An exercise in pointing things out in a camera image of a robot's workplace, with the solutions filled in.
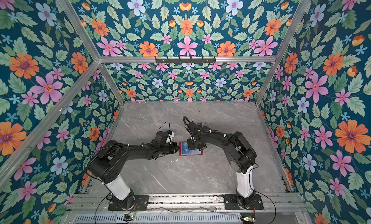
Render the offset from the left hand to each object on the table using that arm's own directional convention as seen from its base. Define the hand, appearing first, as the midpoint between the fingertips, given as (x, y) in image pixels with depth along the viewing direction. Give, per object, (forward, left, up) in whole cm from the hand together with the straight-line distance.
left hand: (182, 147), depth 93 cm
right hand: (+2, -9, 0) cm, 9 cm away
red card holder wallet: (-4, -7, 0) cm, 8 cm away
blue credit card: (-1, -2, 0) cm, 2 cm away
